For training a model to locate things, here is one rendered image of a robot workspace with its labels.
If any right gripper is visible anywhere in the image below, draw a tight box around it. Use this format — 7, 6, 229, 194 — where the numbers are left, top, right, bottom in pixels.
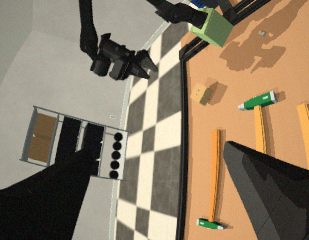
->
109, 44, 159, 80

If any brown cardboard box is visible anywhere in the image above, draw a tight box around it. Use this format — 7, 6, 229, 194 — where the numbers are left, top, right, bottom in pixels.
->
190, 83, 213, 106

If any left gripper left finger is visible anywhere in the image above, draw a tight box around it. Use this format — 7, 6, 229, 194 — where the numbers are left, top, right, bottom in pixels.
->
0, 148, 93, 240

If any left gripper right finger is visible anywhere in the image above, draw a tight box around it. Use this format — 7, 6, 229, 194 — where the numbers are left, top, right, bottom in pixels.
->
223, 141, 309, 240

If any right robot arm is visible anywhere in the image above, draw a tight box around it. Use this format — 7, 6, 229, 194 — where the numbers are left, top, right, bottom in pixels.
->
79, 0, 208, 77

